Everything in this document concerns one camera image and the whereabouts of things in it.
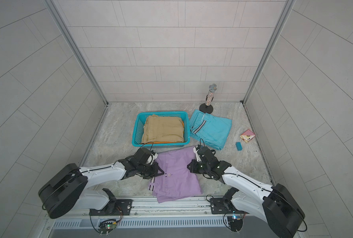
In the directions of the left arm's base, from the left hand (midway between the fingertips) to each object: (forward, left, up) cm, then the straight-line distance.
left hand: (165, 172), depth 82 cm
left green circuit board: (-24, +24, +2) cm, 34 cm away
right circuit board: (-22, -34, 0) cm, 41 cm away
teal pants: (+26, -30, +3) cm, 40 cm away
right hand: (+2, -13, +4) cm, 13 cm away
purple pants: (-5, -7, +4) cm, 10 cm away
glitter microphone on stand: (+48, -27, +3) cm, 55 cm away
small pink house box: (+23, -52, +2) cm, 57 cm away
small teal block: (+16, -45, +2) cm, 47 cm away
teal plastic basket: (+25, +18, +9) cm, 32 cm away
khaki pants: (+25, +6, +7) cm, 26 cm away
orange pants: (+15, -2, +7) cm, 17 cm away
